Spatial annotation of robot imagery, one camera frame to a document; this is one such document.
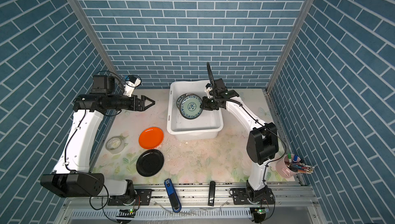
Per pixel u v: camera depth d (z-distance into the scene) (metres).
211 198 0.71
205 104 0.77
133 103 0.60
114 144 0.91
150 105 0.66
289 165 0.75
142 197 0.74
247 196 0.73
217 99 0.64
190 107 0.89
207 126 0.99
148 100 0.64
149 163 0.83
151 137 0.93
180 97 1.12
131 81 0.62
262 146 0.49
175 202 0.71
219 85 0.70
